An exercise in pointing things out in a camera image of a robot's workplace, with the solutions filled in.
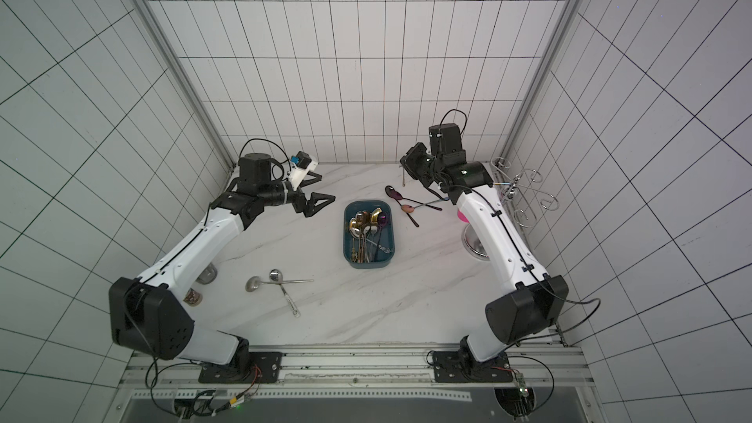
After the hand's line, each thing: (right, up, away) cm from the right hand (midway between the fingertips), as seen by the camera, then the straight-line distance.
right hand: (384, 158), depth 75 cm
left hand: (-17, -9, +4) cm, 19 cm away
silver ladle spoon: (-40, -37, +13) cm, 56 cm away
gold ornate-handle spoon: (-10, -29, +19) cm, 36 cm away
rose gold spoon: (-6, -19, +26) cm, 32 cm away
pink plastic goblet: (+19, -15, -4) cm, 25 cm away
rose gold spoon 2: (-8, -20, +26) cm, 34 cm away
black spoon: (+9, -16, +30) cm, 35 cm away
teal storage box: (+1, -24, +23) cm, 33 cm away
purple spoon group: (0, -20, +24) cm, 31 cm away
